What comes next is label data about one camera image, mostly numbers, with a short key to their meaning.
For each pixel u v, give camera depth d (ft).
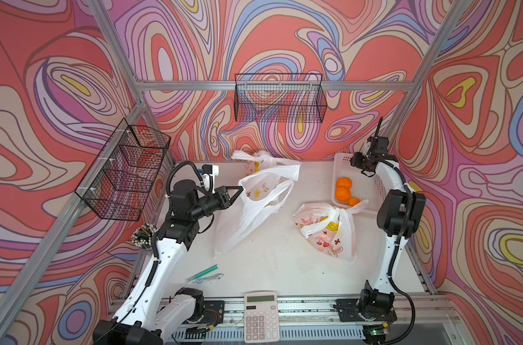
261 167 3.16
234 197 2.20
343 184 3.34
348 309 2.41
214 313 2.39
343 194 3.24
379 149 2.63
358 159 3.00
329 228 2.66
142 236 2.45
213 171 2.09
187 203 1.80
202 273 2.70
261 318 2.35
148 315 1.29
